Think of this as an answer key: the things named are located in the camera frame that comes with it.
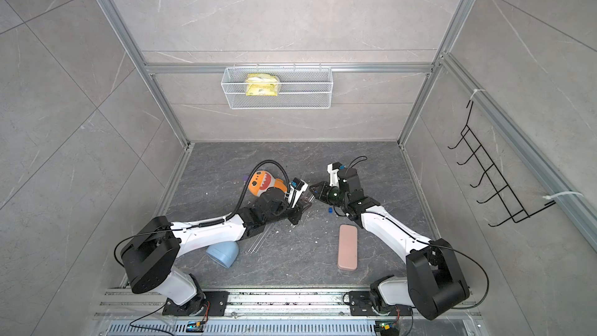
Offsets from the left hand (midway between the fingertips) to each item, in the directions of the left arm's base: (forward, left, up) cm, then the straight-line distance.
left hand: (312, 200), depth 81 cm
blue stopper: (+3, -8, -16) cm, 18 cm away
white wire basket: (+48, +2, +14) cm, 51 cm away
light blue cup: (-15, +30, -7) cm, 35 cm away
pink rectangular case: (-12, -13, -14) cm, 22 cm away
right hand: (+5, 0, +1) cm, 5 cm away
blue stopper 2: (+4, -8, -15) cm, 18 cm away
